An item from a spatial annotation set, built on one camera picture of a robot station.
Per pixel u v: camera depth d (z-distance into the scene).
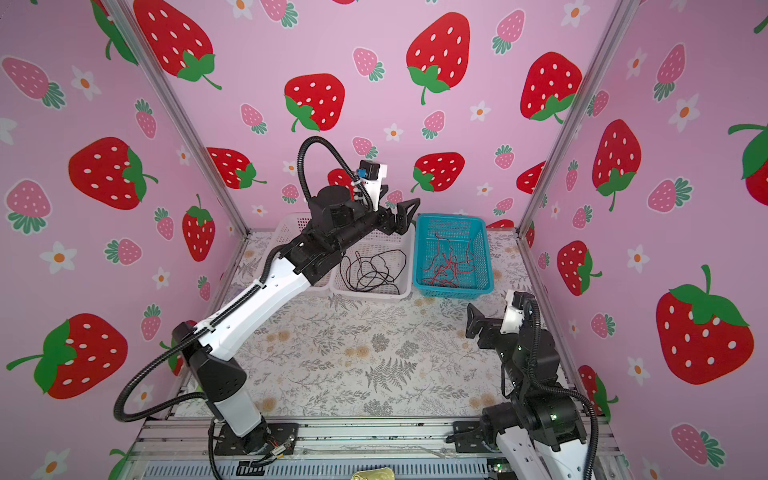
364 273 1.06
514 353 0.50
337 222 0.51
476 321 0.58
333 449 0.73
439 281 1.05
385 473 0.66
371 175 0.53
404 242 1.14
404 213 0.58
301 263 0.49
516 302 0.56
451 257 1.06
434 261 1.11
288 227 1.12
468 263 1.11
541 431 0.44
